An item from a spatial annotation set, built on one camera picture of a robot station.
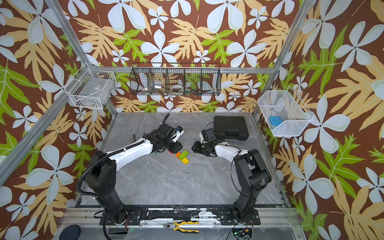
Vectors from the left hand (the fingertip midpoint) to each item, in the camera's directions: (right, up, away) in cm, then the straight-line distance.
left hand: (180, 143), depth 90 cm
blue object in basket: (+53, +14, -8) cm, 56 cm away
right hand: (+8, -3, +4) cm, 10 cm away
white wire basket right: (+59, +18, -6) cm, 62 cm away
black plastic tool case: (+34, +10, +12) cm, 37 cm away
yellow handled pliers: (-1, -38, -19) cm, 42 cm away
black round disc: (-50, -40, -20) cm, 67 cm away
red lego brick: (-5, -4, -11) cm, 12 cm away
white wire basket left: (-52, +33, -4) cm, 61 cm away
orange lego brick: (-2, -7, +5) cm, 9 cm away
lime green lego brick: (+2, -7, +4) cm, 8 cm away
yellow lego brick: (+3, -11, +3) cm, 12 cm away
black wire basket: (-2, +42, +8) cm, 43 cm away
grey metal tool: (-34, +2, +15) cm, 38 cm away
